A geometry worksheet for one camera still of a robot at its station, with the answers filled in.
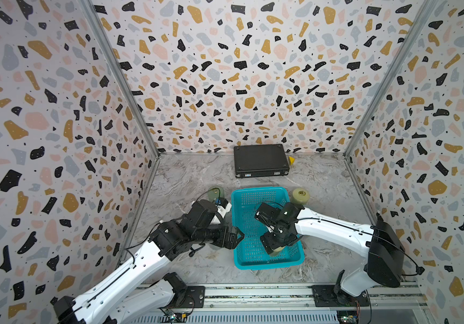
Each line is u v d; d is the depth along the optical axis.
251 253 0.85
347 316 0.71
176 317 0.70
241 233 0.64
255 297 0.76
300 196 0.94
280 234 0.67
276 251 0.74
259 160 1.16
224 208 0.64
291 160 1.17
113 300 0.40
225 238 0.60
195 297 0.74
